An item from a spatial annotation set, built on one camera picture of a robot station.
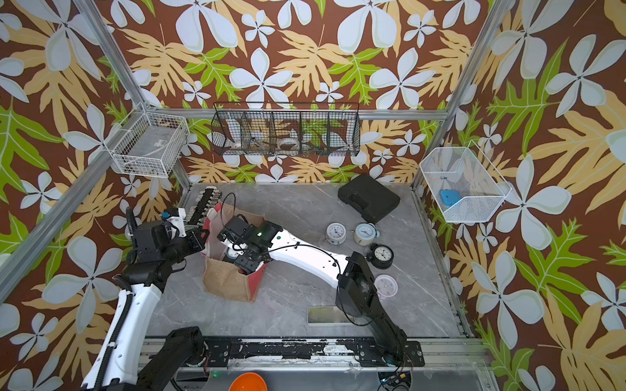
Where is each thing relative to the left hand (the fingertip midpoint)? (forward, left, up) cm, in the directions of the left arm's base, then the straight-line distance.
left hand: (208, 228), depth 76 cm
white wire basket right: (+15, -86, +4) cm, 88 cm away
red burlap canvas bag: (-13, -5, -7) cm, 16 cm away
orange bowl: (-39, -16, -18) cm, 46 cm away
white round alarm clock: (+11, -43, -20) cm, 49 cm away
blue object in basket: (+11, -80, +4) cm, 80 cm away
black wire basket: (+43, -22, +8) cm, 49 cm away
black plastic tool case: (+30, -59, -18) cm, 69 cm away
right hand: (-5, -12, -8) cm, 15 cm away
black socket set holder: (+30, +16, -21) cm, 40 cm away
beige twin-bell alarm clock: (+11, -55, -19) cm, 60 cm away
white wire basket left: (+29, +27, +11) cm, 41 cm away
